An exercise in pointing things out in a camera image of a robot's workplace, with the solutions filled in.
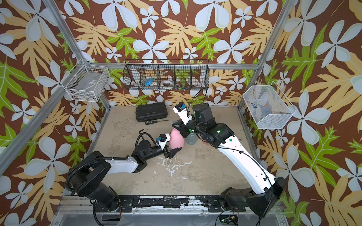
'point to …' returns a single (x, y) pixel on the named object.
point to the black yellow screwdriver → (152, 122)
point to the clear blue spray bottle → (192, 139)
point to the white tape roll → (166, 81)
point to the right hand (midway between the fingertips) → (174, 123)
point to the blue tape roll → (148, 81)
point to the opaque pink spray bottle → (176, 140)
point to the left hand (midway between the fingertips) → (178, 140)
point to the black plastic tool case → (151, 112)
